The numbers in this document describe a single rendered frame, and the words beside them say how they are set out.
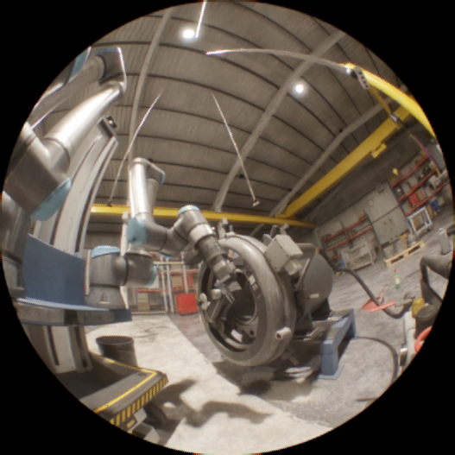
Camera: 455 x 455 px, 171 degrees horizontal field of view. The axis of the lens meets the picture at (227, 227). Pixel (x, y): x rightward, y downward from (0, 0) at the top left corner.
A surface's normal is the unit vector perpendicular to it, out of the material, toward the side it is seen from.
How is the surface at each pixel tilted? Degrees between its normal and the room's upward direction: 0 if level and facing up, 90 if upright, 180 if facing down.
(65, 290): 90
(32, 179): 120
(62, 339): 90
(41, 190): 125
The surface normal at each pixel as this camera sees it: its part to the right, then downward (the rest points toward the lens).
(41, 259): 0.98, -0.20
